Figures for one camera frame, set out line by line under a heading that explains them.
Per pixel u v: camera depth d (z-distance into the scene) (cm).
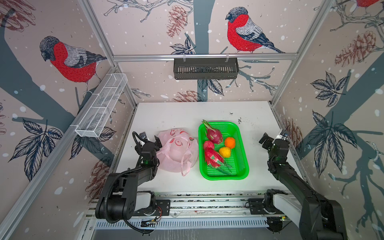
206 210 73
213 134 92
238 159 87
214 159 81
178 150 92
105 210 38
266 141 78
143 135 76
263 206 73
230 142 92
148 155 67
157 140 83
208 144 90
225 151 87
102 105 79
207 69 106
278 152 65
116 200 43
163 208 73
